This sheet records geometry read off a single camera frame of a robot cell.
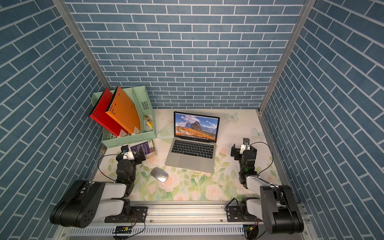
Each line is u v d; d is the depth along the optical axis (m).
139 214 0.73
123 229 0.72
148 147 0.96
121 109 0.99
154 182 0.85
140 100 1.06
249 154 0.68
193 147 0.99
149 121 1.12
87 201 0.44
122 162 0.76
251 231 0.71
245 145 0.75
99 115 0.81
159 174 0.86
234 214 0.74
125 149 0.73
